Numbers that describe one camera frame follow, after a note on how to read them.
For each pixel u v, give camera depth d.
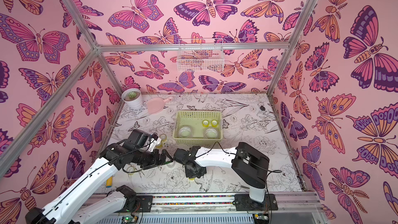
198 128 1.00
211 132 0.97
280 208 0.73
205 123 1.03
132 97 1.05
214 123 1.03
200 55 0.95
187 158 0.60
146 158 0.62
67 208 0.40
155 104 1.13
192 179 0.81
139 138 0.58
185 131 0.99
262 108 1.09
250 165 0.45
